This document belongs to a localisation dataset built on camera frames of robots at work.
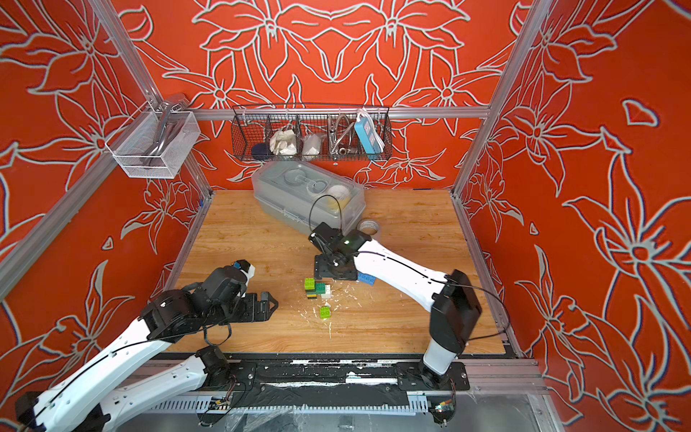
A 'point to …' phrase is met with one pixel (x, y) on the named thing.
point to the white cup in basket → (312, 145)
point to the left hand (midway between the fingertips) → (267, 304)
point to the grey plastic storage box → (300, 196)
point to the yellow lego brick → (311, 295)
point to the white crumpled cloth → (283, 142)
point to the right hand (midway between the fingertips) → (320, 275)
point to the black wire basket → (300, 132)
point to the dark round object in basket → (260, 151)
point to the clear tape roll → (368, 226)
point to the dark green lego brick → (320, 288)
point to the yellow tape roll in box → (341, 193)
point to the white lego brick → (327, 292)
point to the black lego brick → (310, 292)
